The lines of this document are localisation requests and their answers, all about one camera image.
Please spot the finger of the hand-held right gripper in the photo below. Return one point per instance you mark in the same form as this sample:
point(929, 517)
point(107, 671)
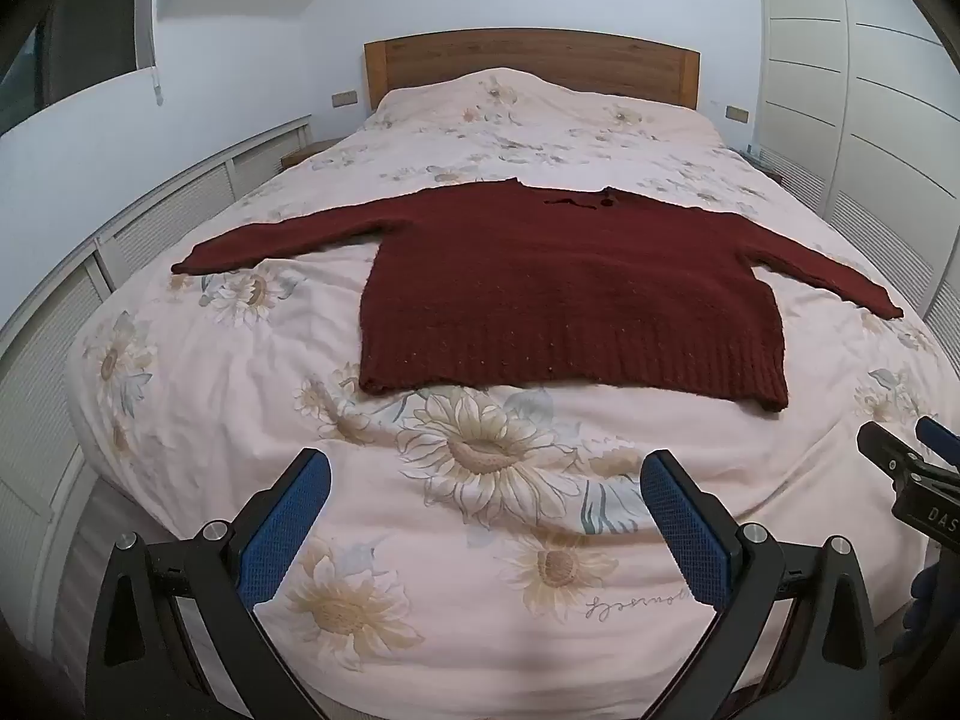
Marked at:
point(885, 454)
point(941, 439)

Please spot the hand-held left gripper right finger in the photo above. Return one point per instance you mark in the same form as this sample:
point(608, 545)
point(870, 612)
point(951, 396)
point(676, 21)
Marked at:
point(686, 532)

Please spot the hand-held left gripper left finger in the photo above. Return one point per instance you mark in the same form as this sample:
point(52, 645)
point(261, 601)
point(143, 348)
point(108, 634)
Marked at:
point(289, 532)

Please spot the dark red knitted sweater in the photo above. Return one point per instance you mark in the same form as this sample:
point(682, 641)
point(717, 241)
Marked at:
point(570, 292)

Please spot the person's right hand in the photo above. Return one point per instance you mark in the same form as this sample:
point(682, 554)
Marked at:
point(924, 607)

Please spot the wooden nightstand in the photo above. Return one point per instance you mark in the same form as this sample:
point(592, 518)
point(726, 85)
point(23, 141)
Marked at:
point(765, 165)
point(300, 156)

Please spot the white louvered cabinet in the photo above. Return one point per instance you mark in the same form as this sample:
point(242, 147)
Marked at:
point(75, 270)

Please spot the white wardrobe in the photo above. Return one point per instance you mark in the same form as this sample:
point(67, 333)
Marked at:
point(862, 90)

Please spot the wooden headboard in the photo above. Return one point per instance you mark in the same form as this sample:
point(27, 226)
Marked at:
point(525, 60)

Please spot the wall socket plate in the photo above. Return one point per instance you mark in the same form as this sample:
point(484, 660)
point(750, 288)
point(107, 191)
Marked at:
point(736, 114)
point(344, 97)

